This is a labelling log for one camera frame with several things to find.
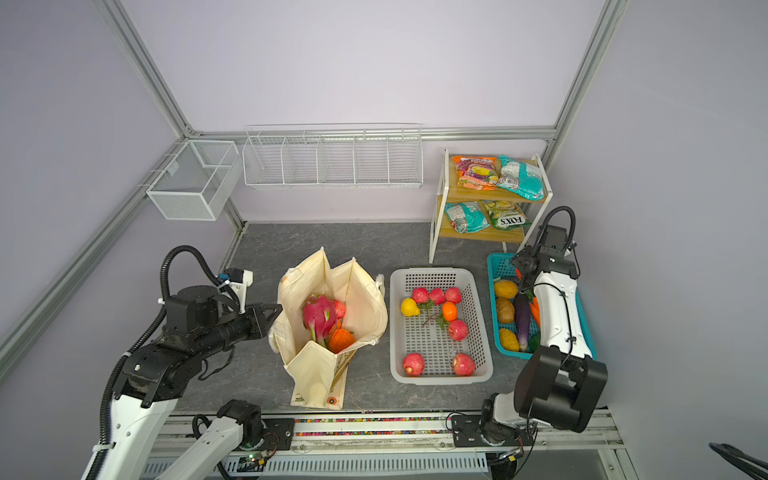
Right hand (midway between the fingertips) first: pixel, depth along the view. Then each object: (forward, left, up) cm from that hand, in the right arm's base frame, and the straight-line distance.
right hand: (531, 266), depth 83 cm
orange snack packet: (+20, +14, +17) cm, 30 cm away
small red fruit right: (0, +20, -14) cm, 24 cm away
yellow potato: (+2, +3, -14) cm, 15 cm away
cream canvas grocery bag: (-27, +57, -8) cm, 63 cm away
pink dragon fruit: (-13, +58, -4) cm, 60 cm away
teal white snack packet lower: (+20, +15, 0) cm, 25 cm away
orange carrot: (-4, -6, -17) cm, 19 cm away
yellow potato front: (-15, +6, -15) cm, 22 cm away
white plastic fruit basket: (-11, +25, -19) cm, 34 cm away
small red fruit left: (-1, +30, -14) cm, 33 cm away
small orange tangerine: (-7, +22, -14) cm, 26 cm away
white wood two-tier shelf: (+31, +6, -2) cm, 31 cm away
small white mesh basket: (+28, +103, +8) cm, 107 cm away
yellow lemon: (-5, +34, -15) cm, 37 cm away
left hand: (-19, +63, +8) cm, 66 cm away
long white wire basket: (+39, +59, +11) cm, 72 cm away
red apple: (-6, +55, -13) cm, 57 cm away
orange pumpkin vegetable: (-18, +53, -8) cm, 56 cm away
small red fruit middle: (-1, +25, -15) cm, 29 cm away
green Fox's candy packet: (+21, +2, 0) cm, 21 cm away
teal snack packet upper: (+18, +2, +16) cm, 25 cm away
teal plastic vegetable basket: (+10, +3, -13) cm, 17 cm away
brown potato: (-6, +5, -15) cm, 17 cm away
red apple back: (-22, +20, -14) cm, 33 cm away
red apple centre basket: (-12, +20, -15) cm, 28 cm away
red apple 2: (-23, +33, -13) cm, 42 cm away
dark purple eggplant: (-8, -1, -17) cm, 18 cm away
